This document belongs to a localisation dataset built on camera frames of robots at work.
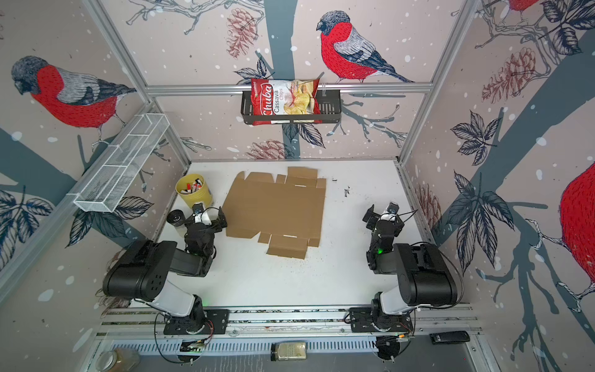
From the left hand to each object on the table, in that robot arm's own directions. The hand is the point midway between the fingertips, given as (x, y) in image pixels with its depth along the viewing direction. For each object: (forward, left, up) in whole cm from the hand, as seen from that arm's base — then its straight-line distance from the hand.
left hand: (206, 209), depth 89 cm
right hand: (-1, -70, -1) cm, 70 cm away
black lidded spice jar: (-4, +11, 0) cm, 11 cm away
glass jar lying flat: (-44, -34, -7) cm, 56 cm away
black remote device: (-42, -81, -6) cm, 92 cm away
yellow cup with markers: (+10, +8, 0) cm, 13 cm away
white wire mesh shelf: (-3, +25, +19) cm, 31 cm away
